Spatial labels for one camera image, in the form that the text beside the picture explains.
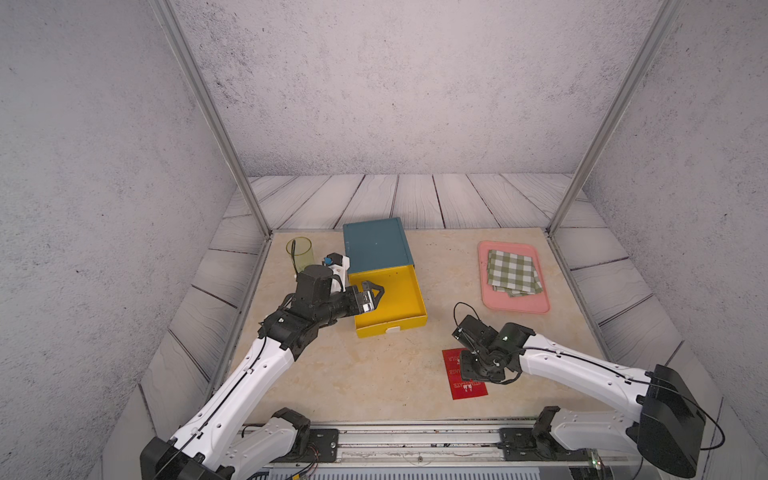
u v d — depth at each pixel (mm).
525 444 727
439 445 743
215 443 391
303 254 966
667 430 387
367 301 647
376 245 879
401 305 852
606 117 895
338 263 675
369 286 659
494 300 1016
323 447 727
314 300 551
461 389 827
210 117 870
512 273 1060
